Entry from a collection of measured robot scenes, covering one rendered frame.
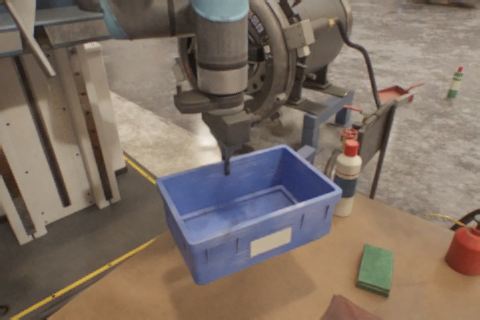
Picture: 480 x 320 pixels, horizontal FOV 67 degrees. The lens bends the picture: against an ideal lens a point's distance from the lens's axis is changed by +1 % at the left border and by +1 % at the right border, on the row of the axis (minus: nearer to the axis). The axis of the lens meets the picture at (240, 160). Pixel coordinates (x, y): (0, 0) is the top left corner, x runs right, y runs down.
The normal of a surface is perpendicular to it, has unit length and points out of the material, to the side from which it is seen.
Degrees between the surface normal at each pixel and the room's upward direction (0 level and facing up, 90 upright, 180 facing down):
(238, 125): 90
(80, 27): 90
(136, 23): 102
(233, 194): 90
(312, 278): 0
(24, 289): 0
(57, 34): 90
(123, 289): 0
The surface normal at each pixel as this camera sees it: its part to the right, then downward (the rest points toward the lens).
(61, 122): 0.67, 0.39
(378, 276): 0.00, -0.85
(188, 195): 0.44, 0.48
